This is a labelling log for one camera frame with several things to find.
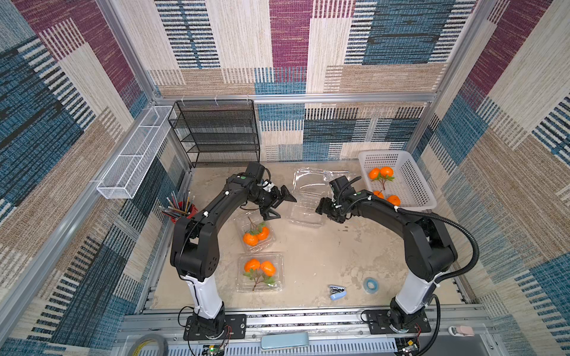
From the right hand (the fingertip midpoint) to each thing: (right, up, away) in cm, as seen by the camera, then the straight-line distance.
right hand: (325, 215), depth 93 cm
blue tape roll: (+15, -24, -12) cm, 30 cm away
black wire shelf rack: (-49, +40, +15) cm, 65 cm away
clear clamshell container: (-30, -3, -2) cm, 30 cm away
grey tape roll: (-61, -36, -24) cm, 75 cm away
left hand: (-14, +4, -9) cm, 17 cm away
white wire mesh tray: (-67, +17, -20) cm, 72 cm away
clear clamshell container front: (-31, -24, -12) cm, 41 cm away
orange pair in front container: (-25, -19, -11) cm, 34 cm away
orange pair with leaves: (+31, +18, +18) cm, 40 cm away
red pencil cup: (-57, +2, 0) cm, 57 cm away
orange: (+33, +6, +8) cm, 34 cm away
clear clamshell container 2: (-5, +12, +9) cm, 16 cm away
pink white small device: (+37, -32, -25) cm, 55 cm away
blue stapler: (+2, -25, -14) cm, 29 cm away
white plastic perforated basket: (+42, +13, +15) cm, 47 cm away
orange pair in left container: (-29, -8, -6) cm, 31 cm away
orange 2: (+26, +8, +9) cm, 29 cm away
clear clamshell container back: (+4, +17, +6) cm, 18 cm away
